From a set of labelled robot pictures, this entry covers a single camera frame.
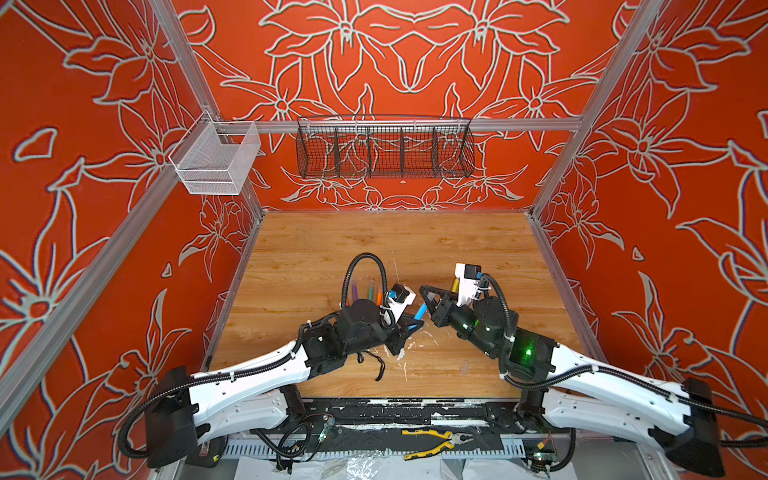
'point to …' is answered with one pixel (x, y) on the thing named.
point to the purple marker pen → (354, 289)
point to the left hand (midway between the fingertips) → (421, 320)
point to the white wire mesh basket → (216, 156)
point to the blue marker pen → (420, 312)
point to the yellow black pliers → (452, 441)
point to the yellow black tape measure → (209, 453)
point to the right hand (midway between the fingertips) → (416, 291)
